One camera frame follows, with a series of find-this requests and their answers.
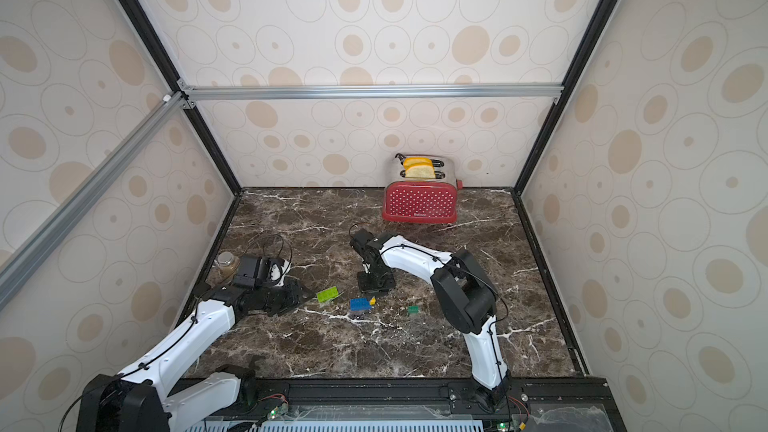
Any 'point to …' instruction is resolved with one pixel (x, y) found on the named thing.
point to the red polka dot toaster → (422, 200)
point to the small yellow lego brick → (373, 301)
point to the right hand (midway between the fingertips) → (366, 303)
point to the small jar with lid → (226, 265)
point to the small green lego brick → (413, 308)
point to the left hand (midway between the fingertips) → (315, 295)
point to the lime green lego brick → (327, 294)
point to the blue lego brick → (360, 304)
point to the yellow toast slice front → (421, 171)
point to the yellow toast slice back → (417, 161)
